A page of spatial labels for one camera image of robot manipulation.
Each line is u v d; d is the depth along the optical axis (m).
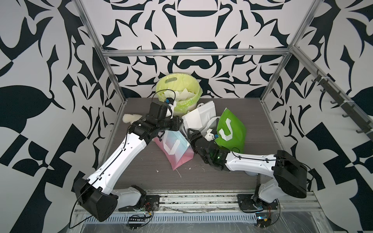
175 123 0.63
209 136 0.74
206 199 0.76
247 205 0.73
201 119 0.83
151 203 0.74
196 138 0.69
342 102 0.59
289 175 0.43
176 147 0.74
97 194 0.37
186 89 0.99
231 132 0.82
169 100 0.64
